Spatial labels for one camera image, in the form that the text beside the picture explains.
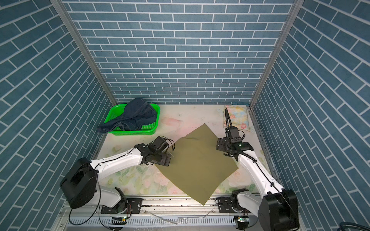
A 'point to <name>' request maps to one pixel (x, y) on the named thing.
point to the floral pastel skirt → (238, 115)
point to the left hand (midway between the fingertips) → (164, 160)
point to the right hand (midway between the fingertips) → (221, 142)
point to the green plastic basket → (117, 110)
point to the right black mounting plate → (225, 205)
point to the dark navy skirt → (138, 113)
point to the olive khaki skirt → (197, 168)
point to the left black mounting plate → (134, 206)
